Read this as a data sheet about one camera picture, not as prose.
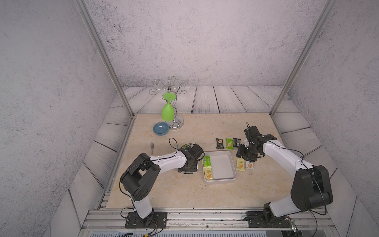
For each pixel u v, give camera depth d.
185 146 0.71
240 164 0.91
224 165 0.91
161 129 1.10
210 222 0.73
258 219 0.72
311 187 0.42
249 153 0.74
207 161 0.91
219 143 1.02
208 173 0.86
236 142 1.02
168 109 0.90
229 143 1.02
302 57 0.89
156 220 0.73
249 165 0.91
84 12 0.71
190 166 0.76
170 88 0.93
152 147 1.02
